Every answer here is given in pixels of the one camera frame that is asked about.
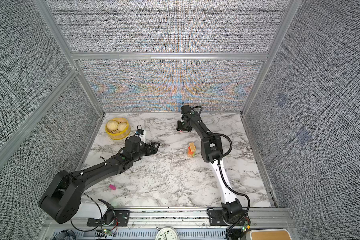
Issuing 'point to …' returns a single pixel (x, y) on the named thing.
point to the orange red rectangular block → (190, 152)
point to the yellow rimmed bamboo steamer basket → (116, 135)
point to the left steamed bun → (112, 125)
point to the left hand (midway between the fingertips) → (155, 144)
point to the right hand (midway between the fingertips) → (181, 128)
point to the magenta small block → (112, 187)
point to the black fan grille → (66, 234)
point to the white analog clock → (167, 233)
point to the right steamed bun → (121, 126)
